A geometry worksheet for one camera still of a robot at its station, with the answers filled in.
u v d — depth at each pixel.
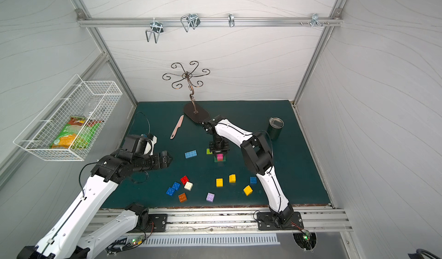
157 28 0.78
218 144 0.79
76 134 0.57
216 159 0.91
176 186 0.82
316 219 0.77
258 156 0.56
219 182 0.84
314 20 0.77
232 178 0.84
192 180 0.86
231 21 0.78
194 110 1.14
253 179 0.84
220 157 0.90
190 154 0.95
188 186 0.83
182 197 0.79
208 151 0.96
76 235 0.40
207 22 0.78
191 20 0.77
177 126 1.08
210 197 0.79
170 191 0.80
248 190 0.81
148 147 0.59
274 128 0.95
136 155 0.55
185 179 0.84
